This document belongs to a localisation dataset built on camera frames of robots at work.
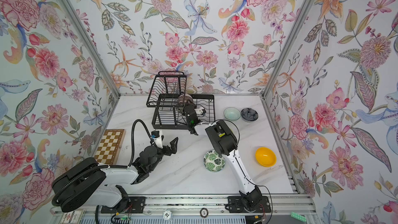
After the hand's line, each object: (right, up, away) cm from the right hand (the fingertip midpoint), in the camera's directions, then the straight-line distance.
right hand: (184, 98), depth 103 cm
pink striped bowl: (0, +2, 0) cm, 2 cm away
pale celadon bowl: (+32, -10, +4) cm, 34 cm away
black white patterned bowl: (+1, -2, -1) cm, 3 cm away
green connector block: (+55, -56, -33) cm, 85 cm away
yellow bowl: (+47, -34, -16) cm, 60 cm away
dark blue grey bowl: (+44, -11, +3) cm, 46 cm away
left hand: (-4, -24, -19) cm, 30 cm away
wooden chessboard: (-42, -29, -13) cm, 53 cm away
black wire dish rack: (-5, -7, -16) cm, 18 cm away
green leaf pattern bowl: (+18, -37, -16) cm, 44 cm away
